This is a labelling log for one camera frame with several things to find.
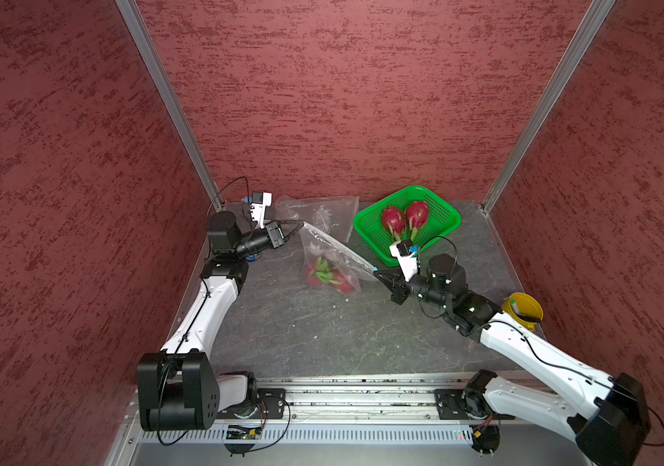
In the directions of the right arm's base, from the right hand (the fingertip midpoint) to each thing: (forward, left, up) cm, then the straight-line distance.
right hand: (377, 277), depth 74 cm
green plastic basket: (+34, -2, -19) cm, 39 cm away
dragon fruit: (+33, -11, -15) cm, 38 cm away
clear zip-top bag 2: (+7, +13, -4) cm, 15 cm away
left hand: (+9, +20, +10) cm, 24 cm away
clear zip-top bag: (+39, +11, -18) cm, 44 cm away
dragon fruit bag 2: (+3, +9, -9) cm, 13 cm away
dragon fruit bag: (+34, -20, -14) cm, 42 cm away
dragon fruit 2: (+7, +17, -8) cm, 19 cm away
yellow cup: (-3, -44, -15) cm, 47 cm away
